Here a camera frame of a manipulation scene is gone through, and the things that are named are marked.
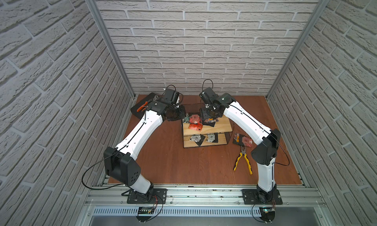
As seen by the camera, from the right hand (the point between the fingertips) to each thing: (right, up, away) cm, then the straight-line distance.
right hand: (209, 113), depth 84 cm
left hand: (-13, +1, -4) cm, 13 cm away
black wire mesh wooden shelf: (+8, -14, +11) cm, 20 cm away
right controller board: (+27, -49, -14) cm, 57 cm away
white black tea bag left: (-7, -16, +8) cm, 20 cm away
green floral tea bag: (-14, -3, +1) cm, 14 cm away
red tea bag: (-9, -3, +1) cm, 9 cm away
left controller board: (-34, -50, -13) cm, 61 cm away
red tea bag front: (-7, -7, -3) cm, 10 cm away
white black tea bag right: (+3, -16, +10) cm, 19 cm away
